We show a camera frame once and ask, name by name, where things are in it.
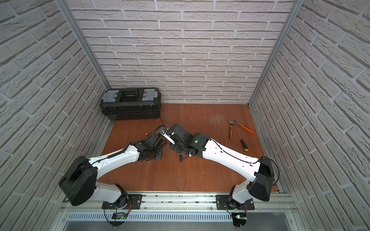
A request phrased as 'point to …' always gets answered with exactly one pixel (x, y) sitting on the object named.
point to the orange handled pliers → (235, 122)
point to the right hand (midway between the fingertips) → (178, 137)
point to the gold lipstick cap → (147, 134)
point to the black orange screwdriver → (245, 147)
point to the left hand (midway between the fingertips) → (161, 152)
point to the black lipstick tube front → (180, 158)
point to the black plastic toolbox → (131, 103)
